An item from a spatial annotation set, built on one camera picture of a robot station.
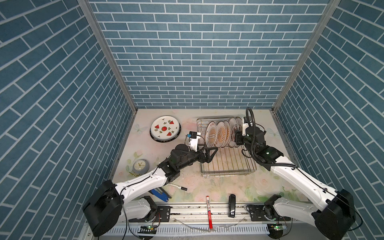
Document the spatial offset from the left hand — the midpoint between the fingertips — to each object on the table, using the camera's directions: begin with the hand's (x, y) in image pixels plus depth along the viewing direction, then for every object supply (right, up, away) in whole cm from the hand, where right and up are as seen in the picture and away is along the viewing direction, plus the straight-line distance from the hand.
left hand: (213, 148), depth 73 cm
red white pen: (-2, -34, 0) cm, 34 cm away
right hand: (+14, +10, +6) cm, 19 cm away
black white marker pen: (-16, -24, +9) cm, 30 cm away
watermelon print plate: (-31, +8, +31) cm, 45 cm away
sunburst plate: (+7, +7, +22) cm, 24 cm away
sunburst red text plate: (+1, +6, +26) cm, 26 cm away
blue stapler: (-29, -26, +7) cm, 39 cm away
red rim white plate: (+15, +10, +22) cm, 28 cm away
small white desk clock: (-41, -13, +12) cm, 44 cm away
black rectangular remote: (+9, -30, -1) cm, 31 cm away
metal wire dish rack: (+10, -12, +18) cm, 23 cm away
